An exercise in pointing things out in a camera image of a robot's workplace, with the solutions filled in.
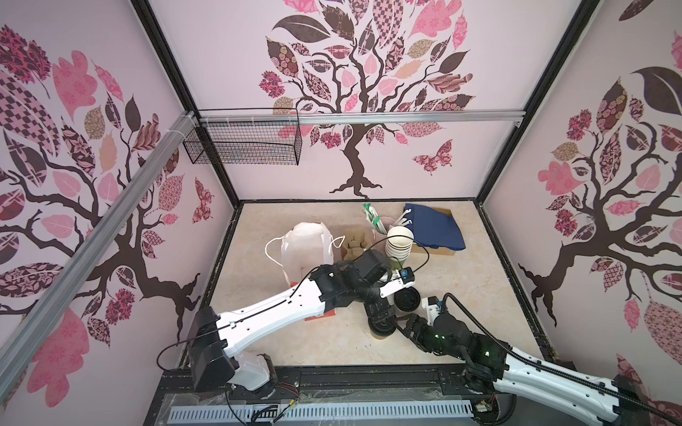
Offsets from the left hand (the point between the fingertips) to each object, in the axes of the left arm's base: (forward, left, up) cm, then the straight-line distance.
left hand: (386, 300), depth 71 cm
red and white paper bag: (+22, +26, -6) cm, 35 cm away
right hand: (-4, -3, -10) cm, 12 cm away
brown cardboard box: (+25, -22, -13) cm, 36 cm away
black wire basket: (+57, +47, +16) cm, 76 cm away
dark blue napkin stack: (+36, -24, -13) cm, 45 cm away
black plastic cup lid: (-4, +1, -8) cm, 9 cm away
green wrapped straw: (+30, +1, 0) cm, 30 cm away
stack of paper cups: (+25, -8, -8) cm, 28 cm away
